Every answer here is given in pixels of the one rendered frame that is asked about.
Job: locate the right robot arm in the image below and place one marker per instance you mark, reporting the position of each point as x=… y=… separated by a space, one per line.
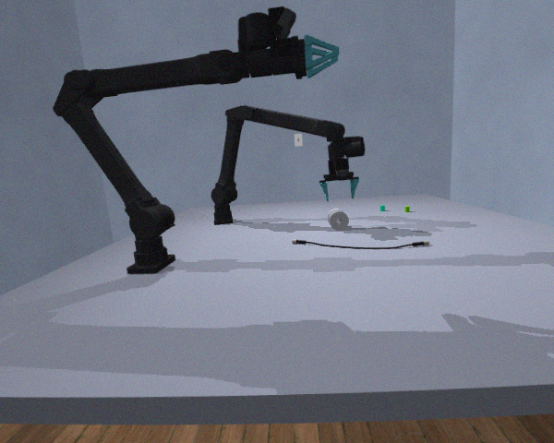
x=223 y=66

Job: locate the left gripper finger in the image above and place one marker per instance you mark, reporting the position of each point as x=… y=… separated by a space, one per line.
x=325 y=188
x=353 y=184

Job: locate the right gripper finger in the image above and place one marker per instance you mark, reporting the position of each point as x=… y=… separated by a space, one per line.
x=313 y=71
x=308 y=53

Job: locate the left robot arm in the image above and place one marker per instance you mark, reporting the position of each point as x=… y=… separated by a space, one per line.
x=225 y=188

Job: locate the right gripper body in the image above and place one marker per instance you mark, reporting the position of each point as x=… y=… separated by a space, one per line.
x=285 y=65

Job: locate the white cylinder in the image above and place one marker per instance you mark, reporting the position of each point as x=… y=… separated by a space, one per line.
x=338 y=219

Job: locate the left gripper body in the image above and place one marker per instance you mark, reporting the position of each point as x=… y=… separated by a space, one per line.
x=334 y=177

